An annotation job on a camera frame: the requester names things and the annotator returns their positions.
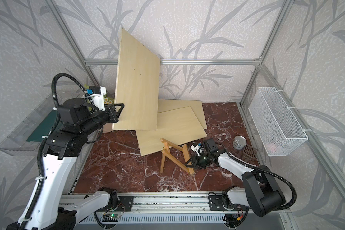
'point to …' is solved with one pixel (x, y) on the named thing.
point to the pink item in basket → (272, 147)
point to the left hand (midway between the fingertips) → (123, 105)
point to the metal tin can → (239, 142)
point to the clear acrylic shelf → (16, 143)
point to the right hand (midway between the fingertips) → (187, 166)
